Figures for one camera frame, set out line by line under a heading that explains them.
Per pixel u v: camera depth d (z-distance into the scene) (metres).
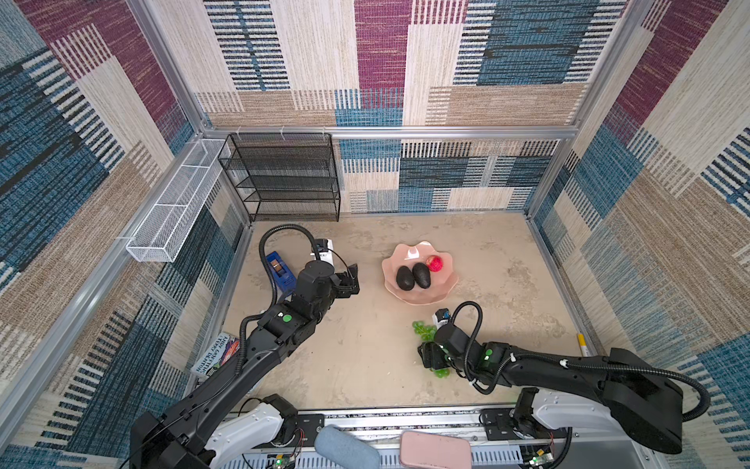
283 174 1.09
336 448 0.69
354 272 0.69
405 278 0.95
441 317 0.78
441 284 0.97
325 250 0.64
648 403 0.43
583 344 0.87
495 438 0.73
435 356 0.76
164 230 0.71
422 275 0.97
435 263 0.97
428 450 0.71
